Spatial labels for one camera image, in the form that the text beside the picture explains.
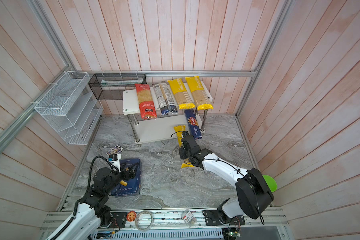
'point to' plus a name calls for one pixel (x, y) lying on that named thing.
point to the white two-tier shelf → (149, 129)
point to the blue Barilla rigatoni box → (133, 186)
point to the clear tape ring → (136, 218)
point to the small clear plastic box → (188, 218)
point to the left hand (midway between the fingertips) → (132, 165)
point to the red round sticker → (131, 216)
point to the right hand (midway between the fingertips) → (183, 147)
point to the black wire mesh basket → (111, 86)
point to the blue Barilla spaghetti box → (193, 126)
